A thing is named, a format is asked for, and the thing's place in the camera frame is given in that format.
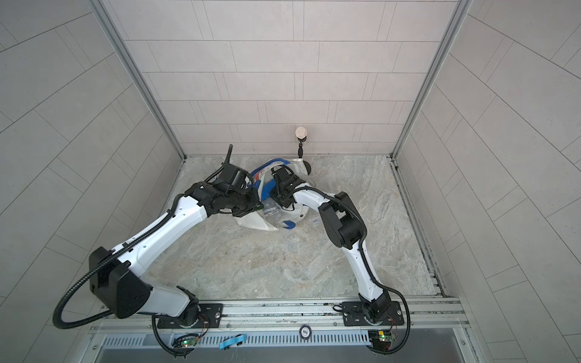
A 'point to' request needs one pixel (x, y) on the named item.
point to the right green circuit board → (380, 336)
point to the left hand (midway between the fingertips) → (269, 203)
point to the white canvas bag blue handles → (274, 215)
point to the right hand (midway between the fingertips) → (273, 195)
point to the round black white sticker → (305, 331)
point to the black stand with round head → (301, 134)
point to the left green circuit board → (190, 342)
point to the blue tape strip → (240, 338)
